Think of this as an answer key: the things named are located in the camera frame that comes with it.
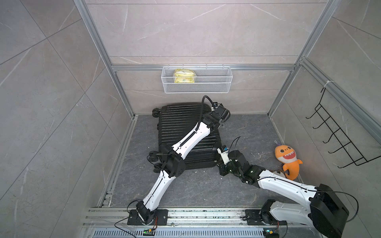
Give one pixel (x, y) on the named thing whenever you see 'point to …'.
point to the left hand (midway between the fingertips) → (219, 119)
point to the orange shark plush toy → (287, 155)
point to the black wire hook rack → (342, 150)
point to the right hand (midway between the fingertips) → (217, 163)
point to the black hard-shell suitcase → (205, 155)
